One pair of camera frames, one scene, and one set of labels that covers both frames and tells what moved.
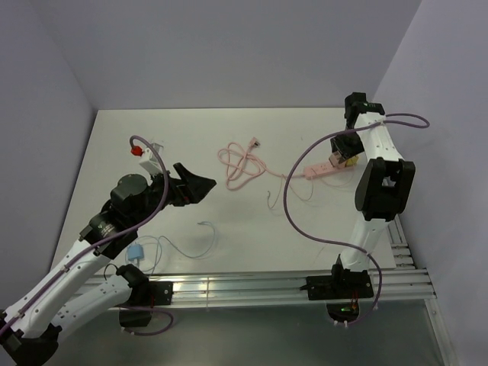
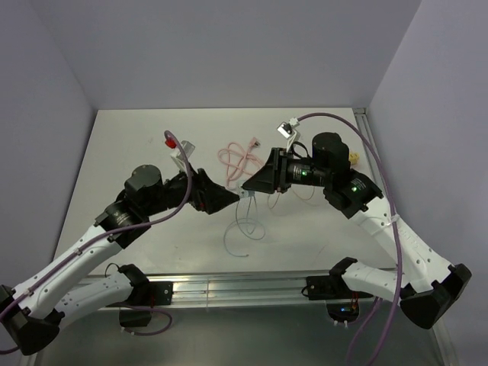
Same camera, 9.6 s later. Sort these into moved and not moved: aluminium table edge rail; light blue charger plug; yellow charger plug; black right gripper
Moved: light blue charger plug; black right gripper
Not moved: aluminium table edge rail; yellow charger plug
